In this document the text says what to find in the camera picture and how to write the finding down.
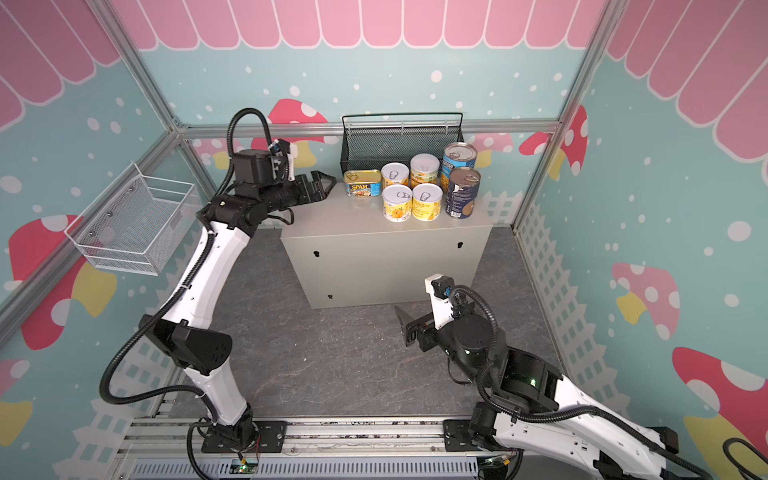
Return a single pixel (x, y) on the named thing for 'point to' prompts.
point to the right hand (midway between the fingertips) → (414, 300)
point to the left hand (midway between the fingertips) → (321, 188)
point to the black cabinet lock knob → (459, 245)
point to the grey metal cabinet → (349, 256)
